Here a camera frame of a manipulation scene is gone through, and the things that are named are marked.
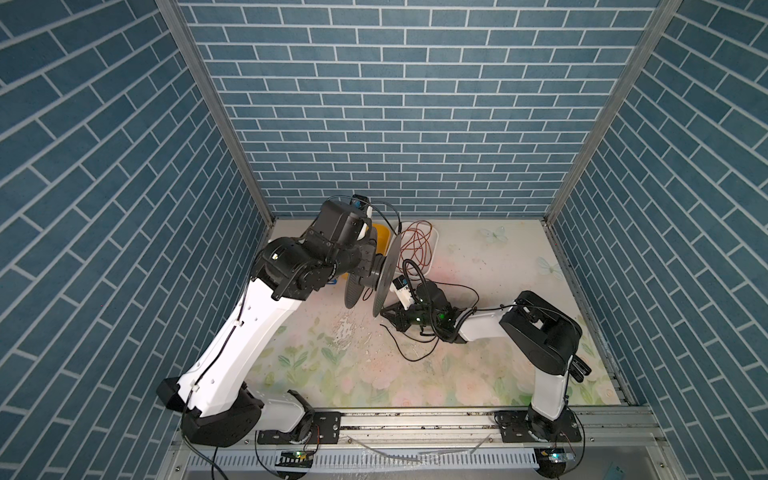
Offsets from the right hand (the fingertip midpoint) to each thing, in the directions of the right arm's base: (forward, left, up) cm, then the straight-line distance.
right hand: (378, 311), depth 88 cm
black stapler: (-10, -57, -7) cm, 59 cm away
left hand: (-1, 0, +30) cm, 30 cm away
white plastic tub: (+29, -16, -1) cm, 34 cm away
